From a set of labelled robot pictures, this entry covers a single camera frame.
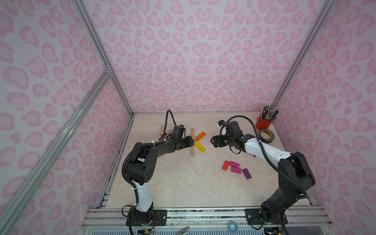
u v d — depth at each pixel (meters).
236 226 0.70
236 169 0.90
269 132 1.06
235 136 0.69
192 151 0.98
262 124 1.04
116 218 0.76
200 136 1.04
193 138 1.03
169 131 0.81
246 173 0.88
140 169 0.51
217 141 0.81
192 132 1.07
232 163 0.92
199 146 1.00
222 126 0.80
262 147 0.55
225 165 0.90
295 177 0.46
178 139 0.78
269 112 0.98
